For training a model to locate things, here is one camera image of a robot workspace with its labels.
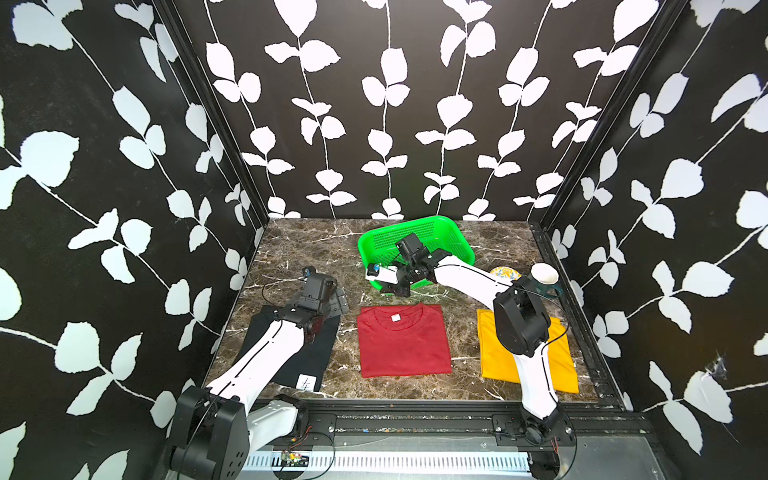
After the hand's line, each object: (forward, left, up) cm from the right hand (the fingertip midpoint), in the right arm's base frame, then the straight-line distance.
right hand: (380, 279), depth 92 cm
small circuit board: (-46, +19, -11) cm, 51 cm away
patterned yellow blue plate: (+8, -43, -7) cm, 44 cm away
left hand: (-7, +14, +2) cm, 16 cm away
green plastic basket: (+26, -21, -6) cm, 34 cm away
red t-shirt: (-16, -7, -9) cm, 20 cm away
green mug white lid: (+3, -54, -3) cm, 54 cm away
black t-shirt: (-26, +20, -7) cm, 34 cm away
